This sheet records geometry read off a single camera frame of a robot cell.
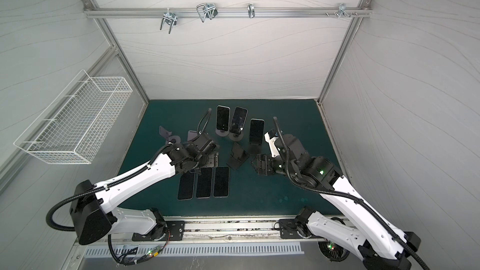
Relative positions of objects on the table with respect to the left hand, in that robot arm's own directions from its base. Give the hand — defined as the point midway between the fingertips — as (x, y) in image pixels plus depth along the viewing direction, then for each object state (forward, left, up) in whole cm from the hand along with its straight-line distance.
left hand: (214, 155), depth 80 cm
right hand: (-6, -20, +12) cm, 23 cm away
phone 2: (+23, -1, -2) cm, 23 cm away
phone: (-6, -2, -14) cm, 16 cm away
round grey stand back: (+20, -7, -15) cm, 26 cm away
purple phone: (-7, +6, -16) cm, 18 cm away
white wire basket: (+1, +51, +17) cm, 54 cm away
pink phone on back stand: (+23, -9, -4) cm, 25 cm away
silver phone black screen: (-9, +13, -13) cm, 21 cm away
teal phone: (+15, -19, -2) cm, 24 cm away
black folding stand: (+13, -18, -17) cm, 28 cm away
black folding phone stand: (+4, -10, -9) cm, 14 cm away
